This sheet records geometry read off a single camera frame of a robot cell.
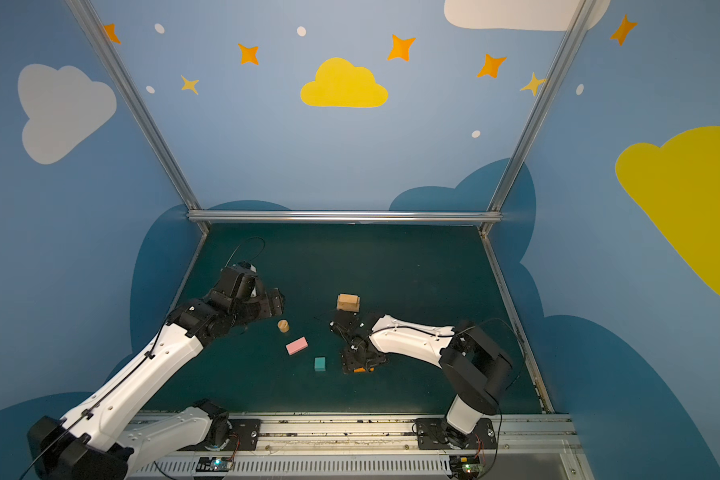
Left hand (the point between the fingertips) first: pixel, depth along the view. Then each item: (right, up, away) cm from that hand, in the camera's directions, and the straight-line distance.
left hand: (276, 302), depth 78 cm
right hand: (+23, -18, +6) cm, 30 cm away
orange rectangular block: (+23, -18, -2) cm, 29 cm away
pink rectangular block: (+3, -15, +11) cm, 19 cm away
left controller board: (-13, -38, -8) cm, 41 cm away
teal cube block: (+11, -19, +6) cm, 22 cm away
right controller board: (+48, -39, -7) cm, 63 cm away
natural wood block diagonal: (+18, -3, +20) cm, 27 cm away
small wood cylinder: (-1, -9, +13) cm, 16 cm away
